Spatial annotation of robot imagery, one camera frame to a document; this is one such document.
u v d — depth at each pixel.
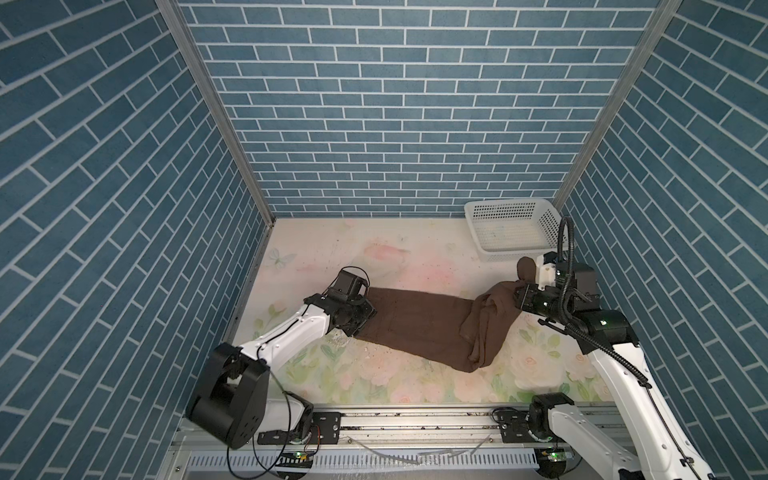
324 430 0.73
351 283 0.69
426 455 0.71
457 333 0.89
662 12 0.70
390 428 0.76
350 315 0.72
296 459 0.72
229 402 0.41
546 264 0.66
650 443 0.40
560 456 0.71
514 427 0.73
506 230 1.20
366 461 0.77
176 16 0.70
